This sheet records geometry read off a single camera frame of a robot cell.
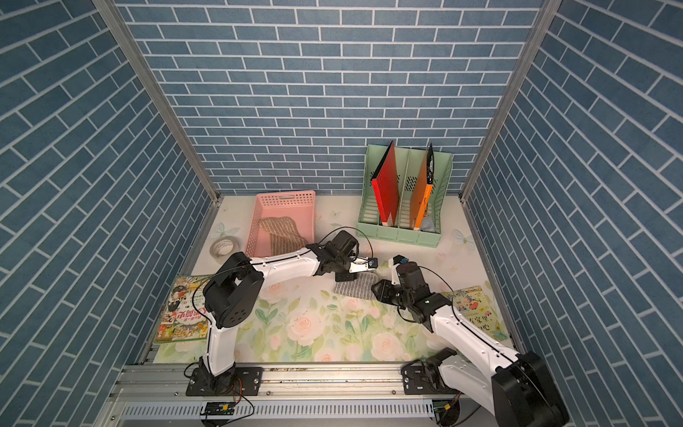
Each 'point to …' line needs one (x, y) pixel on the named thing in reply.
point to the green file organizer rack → (409, 163)
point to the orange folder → (422, 190)
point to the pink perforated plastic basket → (299, 206)
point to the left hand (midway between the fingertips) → (361, 267)
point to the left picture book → (185, 316)
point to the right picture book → (471, 303)
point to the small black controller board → (219, 408)
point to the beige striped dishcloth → (284, 234)
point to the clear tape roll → (222, 247)
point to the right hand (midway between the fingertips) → (375, 288)
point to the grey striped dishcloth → (362, 287)
